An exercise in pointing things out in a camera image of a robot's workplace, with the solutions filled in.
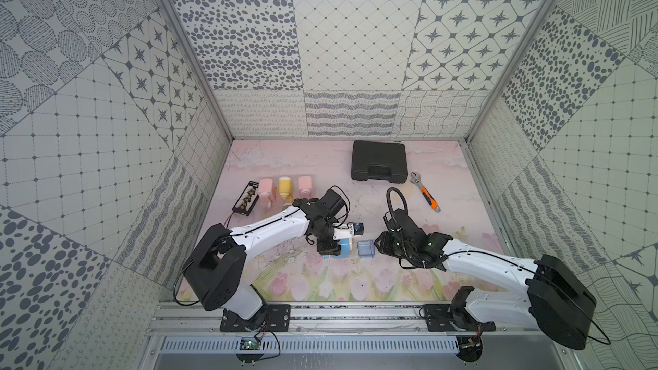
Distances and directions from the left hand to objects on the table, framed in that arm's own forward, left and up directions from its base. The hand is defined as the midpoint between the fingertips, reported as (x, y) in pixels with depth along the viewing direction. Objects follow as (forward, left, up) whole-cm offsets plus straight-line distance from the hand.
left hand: (343, 244), depth 81 cm
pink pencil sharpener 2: (+19, +29, 0) cm, 35 cm away
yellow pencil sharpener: (+22, +23, +1) cm, 32 cm away
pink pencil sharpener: (+23, +15, 0) cm, 28 cm away
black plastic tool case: (+38, -15, -2) cm, 40 cm away
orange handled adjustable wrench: (+25, -33, -6) cm, 42 cm away
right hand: (+1, -12, -3) cm, 13 cm away
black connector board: (+19, +38, -4) cm, 43 cm away
